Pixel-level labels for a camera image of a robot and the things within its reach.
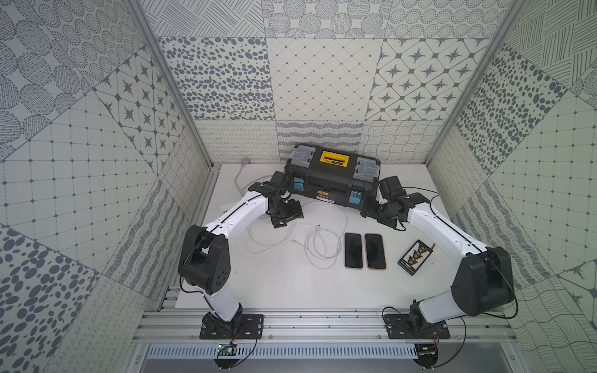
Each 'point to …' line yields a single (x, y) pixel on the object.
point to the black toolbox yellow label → (333, 176)
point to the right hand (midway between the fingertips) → (371, 217)
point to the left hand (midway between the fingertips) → (292, 214)
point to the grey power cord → (246, 161)
